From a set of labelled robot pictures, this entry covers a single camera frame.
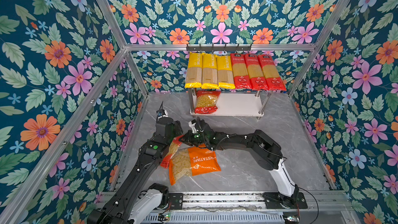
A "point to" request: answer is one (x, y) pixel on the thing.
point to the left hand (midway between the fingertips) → (178, 119)
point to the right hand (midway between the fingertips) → (178, 138)
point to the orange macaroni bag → (191, 162)
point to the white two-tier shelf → (233, 104)
